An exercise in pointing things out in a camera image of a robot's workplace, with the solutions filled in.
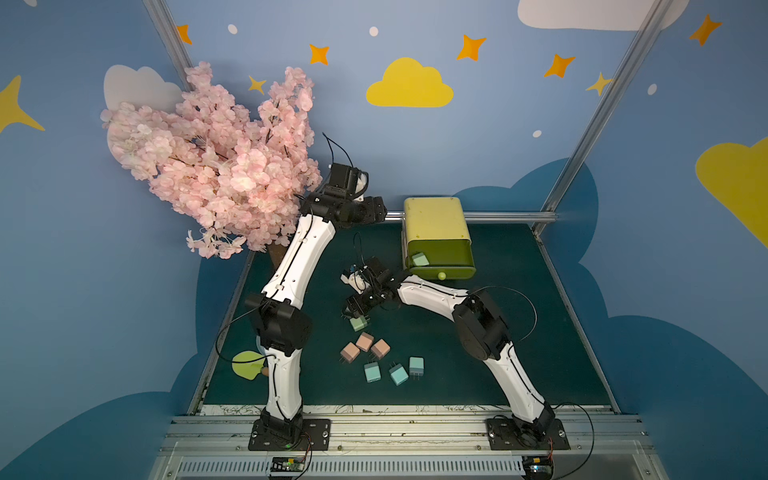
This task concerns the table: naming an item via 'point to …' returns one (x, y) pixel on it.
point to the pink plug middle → (365, 341)
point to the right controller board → (538, 465)
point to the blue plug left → (372, 372)
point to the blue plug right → (416, 367)
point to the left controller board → (288, 464)
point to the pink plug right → (381, 348)
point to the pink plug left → (350, 353)
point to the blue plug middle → (398, 373)
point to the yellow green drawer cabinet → (437, 228)
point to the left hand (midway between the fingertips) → (374, 208)
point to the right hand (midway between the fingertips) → (353, 302)
